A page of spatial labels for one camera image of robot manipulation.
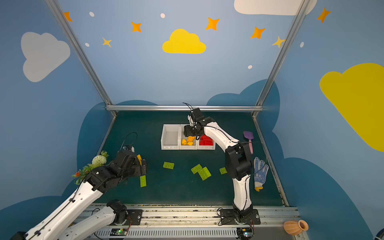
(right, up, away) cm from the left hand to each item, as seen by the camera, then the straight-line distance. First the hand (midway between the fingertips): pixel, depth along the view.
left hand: (142, 165), depth 76 cm
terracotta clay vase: (+72, -24, -11) cm, 77 cm away
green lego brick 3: (-3, -12, +10) cm, 16 cm away
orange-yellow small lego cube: (+24, +10, +27) cm, 38 cm away
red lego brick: (+35, +11, +25) cm, 44 cm away
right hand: (+24, +18, +18) cm, 35 cm away
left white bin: (+10, +13, +29) cm, 33 cm away
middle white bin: (+19, +13, +24) cm, 33 cm away
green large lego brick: (+33, -8, +13) cm, 36 cm away
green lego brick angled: (+28, -6, +15) cm, 32 cm away
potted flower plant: (-24, +2, +2) cm, 24 cm away
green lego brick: (+11, -4, +16) cm, 20 cm away
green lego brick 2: (+45, -7, +14) cm, 47 cm away
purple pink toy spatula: (+68, +14, +31) cm, 76 cm away
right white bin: (+36, +6, +23) cm, 43 cm away
